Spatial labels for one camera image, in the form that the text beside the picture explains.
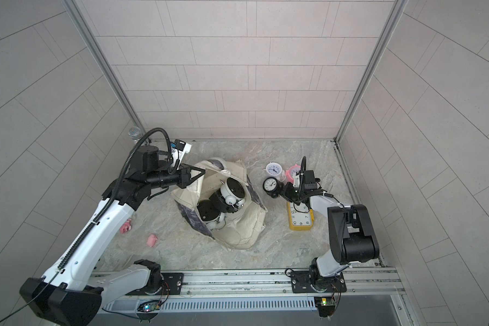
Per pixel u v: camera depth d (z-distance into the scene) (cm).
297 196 79
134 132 80
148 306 64
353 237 45
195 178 65
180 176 59
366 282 72
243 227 82
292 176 96
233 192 84
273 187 91
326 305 68
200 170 66
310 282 71
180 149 60
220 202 83
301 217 84
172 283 71
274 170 100
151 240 79
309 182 72
